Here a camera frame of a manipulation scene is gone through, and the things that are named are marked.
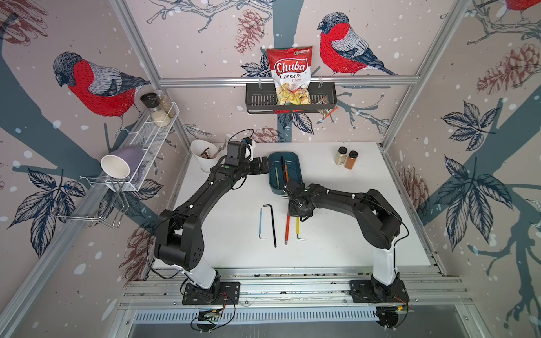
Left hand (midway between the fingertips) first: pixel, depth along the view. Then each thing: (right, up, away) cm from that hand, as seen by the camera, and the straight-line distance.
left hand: (267, 159), depth 87 cm
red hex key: (+9, -31, +3) cm, 32 cm away
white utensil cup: (-33, +4, +17) cm, 37 cm away
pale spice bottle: (+38, +2, +20) cm, 43 cm away
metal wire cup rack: (-48, -13, -29) cm, 57 cm away
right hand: (+13, -25, +9) cm, 29 cm away
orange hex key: (+10, -9, +20) cm, 24 cm away
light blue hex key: (-3, -29, +5) cm, 30 cm away
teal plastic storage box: (+8, -4, +24) cm, 25 cm away
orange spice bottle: (+43, 0, +20) cm, 47 cm away
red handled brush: (+30, +23, +30) cm, 49 cm away
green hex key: (+4, -9, +20) cm, 22 cm away
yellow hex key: (+14, -31, +3) cm, 34 cm away
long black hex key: (+7, -9, +20) cm, 23 cm away
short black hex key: (+3, -28, +4) cm, 29 cm away
